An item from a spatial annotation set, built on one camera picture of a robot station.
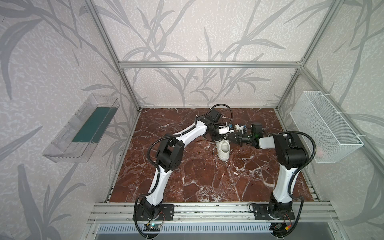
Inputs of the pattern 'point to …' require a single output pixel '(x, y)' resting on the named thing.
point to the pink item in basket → (320, 153)
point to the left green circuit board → (152, 227)
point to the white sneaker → (223, 149)
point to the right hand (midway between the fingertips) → (227, 134)
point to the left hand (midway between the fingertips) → (224, 131)
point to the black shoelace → (225, 136)
